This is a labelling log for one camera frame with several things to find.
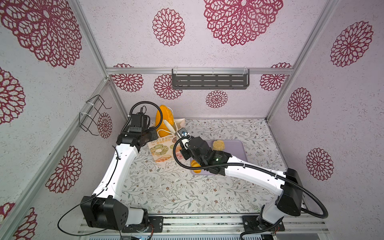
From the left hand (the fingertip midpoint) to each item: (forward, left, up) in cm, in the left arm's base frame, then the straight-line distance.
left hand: (152, 136), depth 80 cm
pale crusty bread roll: (+7, -39, -20) cm, 45 cm away
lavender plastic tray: (+7, -52, -24) cm, 57 cm away
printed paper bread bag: (-3, -7, -3) cm, 8 cm away
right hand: (-6, -16, +5) cm, 18 cm away
